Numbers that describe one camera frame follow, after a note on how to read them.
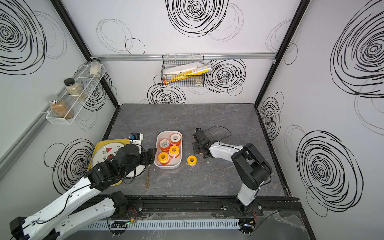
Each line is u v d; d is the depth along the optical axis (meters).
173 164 0.88
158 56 0.90
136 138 0.62
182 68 0.87
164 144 0.92
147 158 0.65
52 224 0.42
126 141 1.00
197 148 0.85
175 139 0.95
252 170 0.46
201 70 0.83
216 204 0.76
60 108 0.63
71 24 0.77
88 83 0.94
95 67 0.87
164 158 0.87
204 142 0.72
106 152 0.93
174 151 0.89
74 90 0.71
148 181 0.83
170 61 0.94
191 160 0.89
